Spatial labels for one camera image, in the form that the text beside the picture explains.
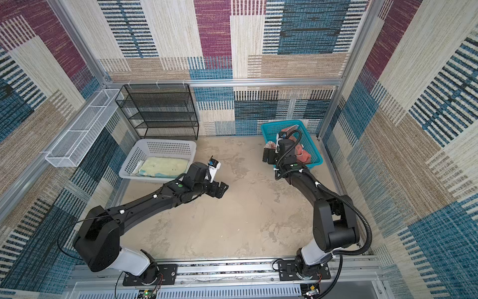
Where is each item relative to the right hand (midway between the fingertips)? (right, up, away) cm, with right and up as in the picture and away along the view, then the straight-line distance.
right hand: (274, 152), depth 91 cm
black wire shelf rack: (-59, +24, +18) cm, 66 cm away
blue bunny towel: (-67, -11, +8) cm, 69 cm away
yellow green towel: (-57, -7, +12) cm, 59 cm away
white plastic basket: (-74, +1, +12) cm, 75 cm away
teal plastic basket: (+2, +14, +23) cm, 27 cm away
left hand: (-25, -13, -6) cm, 29 cm away
